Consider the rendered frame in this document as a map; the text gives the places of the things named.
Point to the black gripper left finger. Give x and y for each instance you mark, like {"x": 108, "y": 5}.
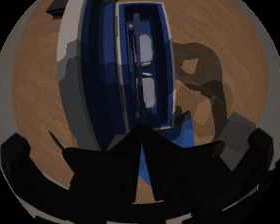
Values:
{"x": 120, "y": 162}

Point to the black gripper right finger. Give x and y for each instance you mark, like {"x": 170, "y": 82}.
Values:
{"x": 164, "y": 159}

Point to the black-framed glasses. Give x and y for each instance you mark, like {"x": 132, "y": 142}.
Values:
{"x": 142, "y": 43}

